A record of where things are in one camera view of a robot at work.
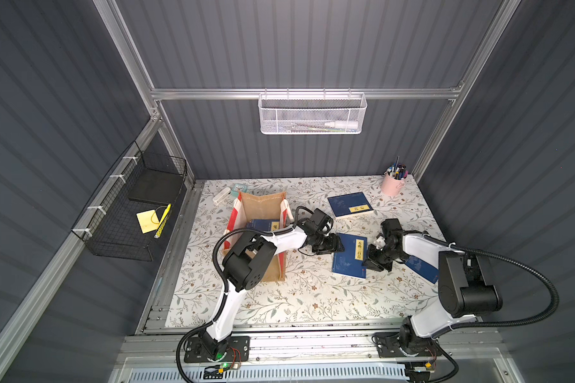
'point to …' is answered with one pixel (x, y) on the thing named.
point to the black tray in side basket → (156, 186)
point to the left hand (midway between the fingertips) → (345, 256)
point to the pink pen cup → (392, 187)
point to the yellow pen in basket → (158, 231)
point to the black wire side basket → (125, 218)
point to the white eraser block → (221, 195)
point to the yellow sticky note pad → (148, 220)
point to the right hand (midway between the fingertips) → (367, 264)
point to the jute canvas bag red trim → (261, 210)
